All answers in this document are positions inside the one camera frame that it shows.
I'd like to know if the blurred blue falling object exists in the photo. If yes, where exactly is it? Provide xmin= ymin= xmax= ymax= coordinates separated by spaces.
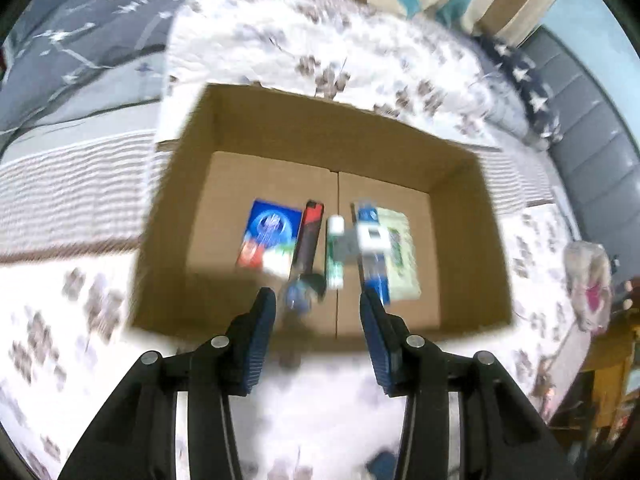
xmin=282 ymin=272 xmax=326 ymax=313

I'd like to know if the navy star pillow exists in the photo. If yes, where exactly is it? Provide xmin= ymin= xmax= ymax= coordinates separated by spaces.
xmin=479 ymin=35 xmax=562 ymax=152

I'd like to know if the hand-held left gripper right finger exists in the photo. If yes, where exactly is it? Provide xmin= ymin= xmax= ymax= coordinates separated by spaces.
xmin=359 ymin=290 xmax=578 ymax=480

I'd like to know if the grey constellation duvet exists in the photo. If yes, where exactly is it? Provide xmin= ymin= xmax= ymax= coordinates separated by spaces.
xmin=0 ymin=0 xmax=211 ymax=153

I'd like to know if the folded floral quilt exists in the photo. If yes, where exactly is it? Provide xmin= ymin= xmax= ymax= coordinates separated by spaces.
xmin=165 ymin=0 xmax=507 ymax=152

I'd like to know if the green and white glue stick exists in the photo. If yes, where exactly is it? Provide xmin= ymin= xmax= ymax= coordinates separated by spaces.
xmin=325 ymin=215 xmax=347 ymax=291

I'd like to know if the brown wooden furniture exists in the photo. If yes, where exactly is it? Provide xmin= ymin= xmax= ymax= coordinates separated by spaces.
xmin=545 ymin=310 xmax=640 ymax=461

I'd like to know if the grey padded headboard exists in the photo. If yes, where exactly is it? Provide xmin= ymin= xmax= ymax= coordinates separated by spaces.
xmin=520 ymin=24 xmax=640 ymax=283

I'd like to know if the red and black lighter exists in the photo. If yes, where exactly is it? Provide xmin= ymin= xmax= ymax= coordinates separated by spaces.
xmin=292 ymin=199 xmax=327 ymax=281

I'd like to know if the brown cardboard box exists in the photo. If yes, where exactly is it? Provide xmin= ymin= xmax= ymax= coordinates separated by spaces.
xmin=131 ymin=82 xmax=517 ymax=342

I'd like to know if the blue carton box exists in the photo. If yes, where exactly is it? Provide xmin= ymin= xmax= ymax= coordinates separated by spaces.
xmin=235 ymin=199 xmax=303 ymax=278

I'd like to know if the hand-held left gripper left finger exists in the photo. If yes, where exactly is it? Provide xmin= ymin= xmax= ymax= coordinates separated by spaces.
xmin=59 ymin=287 xmax=277 ymax=480

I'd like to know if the dark blue card case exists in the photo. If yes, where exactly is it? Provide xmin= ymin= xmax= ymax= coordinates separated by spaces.
xmin=365 ymin=451 xmax=402 ymax=480

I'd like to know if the green tissue packet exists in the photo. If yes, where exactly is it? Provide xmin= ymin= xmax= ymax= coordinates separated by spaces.
xmin=375 ymin=207 xmax=423 ymax=304

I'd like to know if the blue and white tube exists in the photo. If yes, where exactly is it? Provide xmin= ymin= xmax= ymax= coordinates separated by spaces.
xmin=352 ymin=200 xmax=392 ymax=307

